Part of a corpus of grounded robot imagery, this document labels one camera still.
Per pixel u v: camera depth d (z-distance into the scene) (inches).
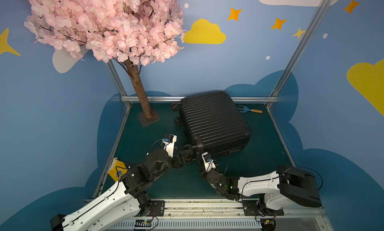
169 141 23.0
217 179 23.4
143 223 28.4
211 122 78.1
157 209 29.0
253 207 29.4
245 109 46.8
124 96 45.2
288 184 19.1
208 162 26.3
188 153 29.9
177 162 23.5
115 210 21.9
